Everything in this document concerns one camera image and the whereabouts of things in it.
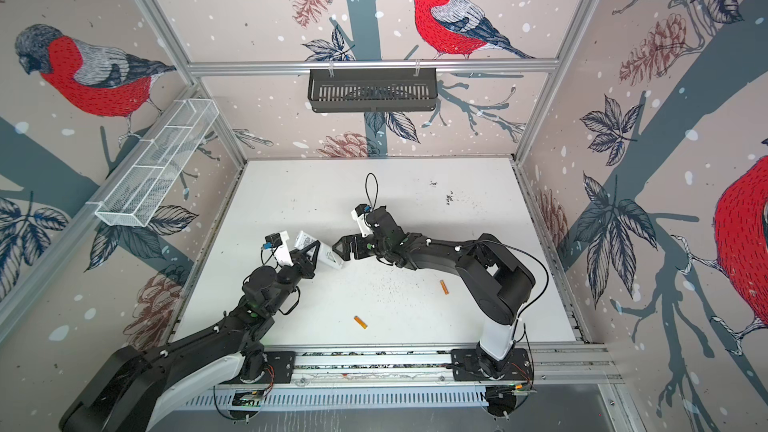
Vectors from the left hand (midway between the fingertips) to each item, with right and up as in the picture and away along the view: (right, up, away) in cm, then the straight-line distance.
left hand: (316, 244), depth 80 cm
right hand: (+6, -3, +6) cm, 9 cm away
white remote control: (+2, -3, +4) cm, 6 cm away
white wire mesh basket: (-43, +17, -6) cm, 47 cm away
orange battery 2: (+13, -23, +1) cm, 26 cm away
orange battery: (+36, -15, +8) cm, 40 cm away
